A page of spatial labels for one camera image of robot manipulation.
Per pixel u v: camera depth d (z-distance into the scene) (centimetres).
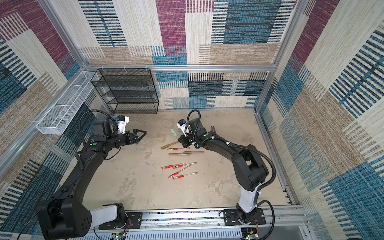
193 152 96
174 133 89
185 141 79
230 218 73
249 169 48
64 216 39
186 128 79
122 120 71
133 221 73
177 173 89
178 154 96
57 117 72
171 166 92
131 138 70
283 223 72
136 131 71
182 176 87
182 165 92
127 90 110
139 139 71
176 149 99
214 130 109
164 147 99
